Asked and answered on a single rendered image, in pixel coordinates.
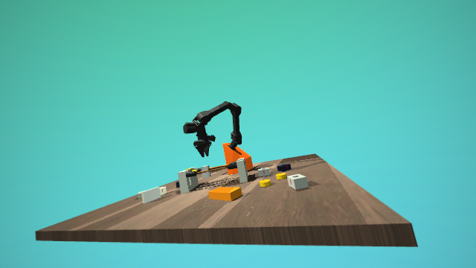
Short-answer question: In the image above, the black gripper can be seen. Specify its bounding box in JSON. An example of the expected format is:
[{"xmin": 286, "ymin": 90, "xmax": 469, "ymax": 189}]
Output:
[{"xmin": 193, "ymin": 132, "xmax": 211, "ymax": 158}]

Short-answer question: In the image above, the orange rectangular bar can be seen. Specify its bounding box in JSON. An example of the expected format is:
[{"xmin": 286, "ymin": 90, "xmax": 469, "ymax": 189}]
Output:
[{"xmin": 208, "ymin": 187, "xmax": 242, "ymax": 201}]

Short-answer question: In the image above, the yellow short cylinder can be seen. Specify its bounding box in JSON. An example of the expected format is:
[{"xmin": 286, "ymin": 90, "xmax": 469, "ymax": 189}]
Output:
[
  {"xmin": 276, "ymin": 173, "xmax": 287, "ymax": 179},
  {"xmin": 260, "ymin": 179, "xmax": 271, "ymax": 187}
]

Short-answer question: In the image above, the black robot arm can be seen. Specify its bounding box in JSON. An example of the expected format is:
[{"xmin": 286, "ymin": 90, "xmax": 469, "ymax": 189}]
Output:
[{"xmin": 183, "ymin": 101, "xmax": 242, "ymax": 150}]

